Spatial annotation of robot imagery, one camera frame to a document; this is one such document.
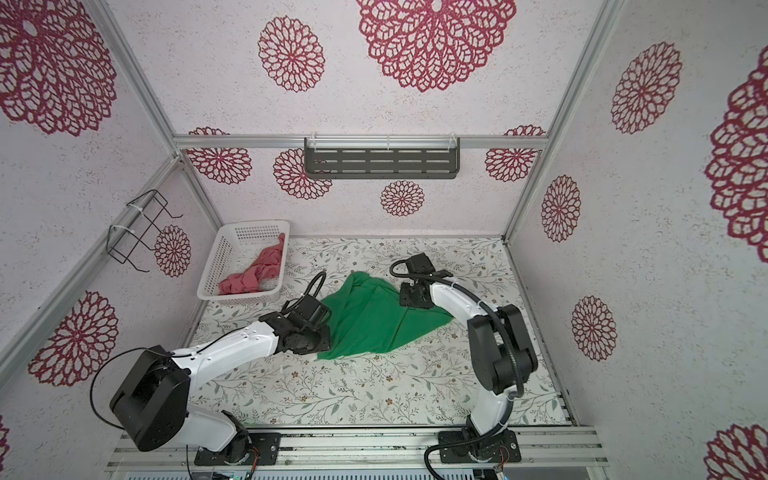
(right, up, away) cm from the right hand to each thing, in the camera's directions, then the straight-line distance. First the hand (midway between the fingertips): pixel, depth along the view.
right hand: (407, 294), depth 95 cm
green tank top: (-13, -6, +3) cm, 15 cm away
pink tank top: (-48, +9, +8) cm, 50 cm away
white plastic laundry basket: (-59, +10, +18) cm, 62 cm away
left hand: (-24, -14, -8) cm, 29 cm away
